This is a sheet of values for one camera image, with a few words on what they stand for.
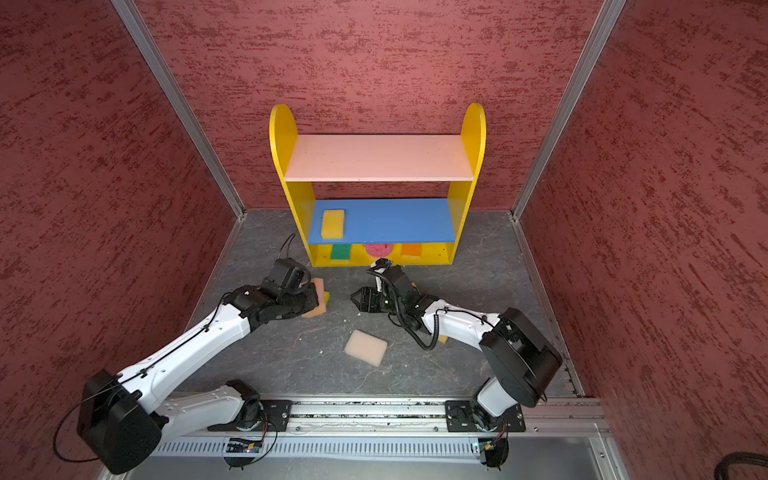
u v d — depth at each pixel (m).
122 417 0.38
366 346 0.86
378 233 0.92
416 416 0.76
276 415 0.74
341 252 1.07
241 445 0.73
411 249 1.08
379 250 1.03
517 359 0.43
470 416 0.74
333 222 0.97
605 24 0.73
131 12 0.71
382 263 0.79
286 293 0.63
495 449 0.71
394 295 0.66
